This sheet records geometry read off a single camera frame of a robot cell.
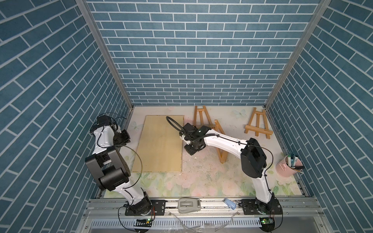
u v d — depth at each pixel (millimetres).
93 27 770
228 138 576
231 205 736
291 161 812
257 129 1050
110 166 475
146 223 720
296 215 763
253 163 504
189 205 726
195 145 753
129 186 484
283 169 804
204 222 706
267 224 716
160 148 938
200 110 1162
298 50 886
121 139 765
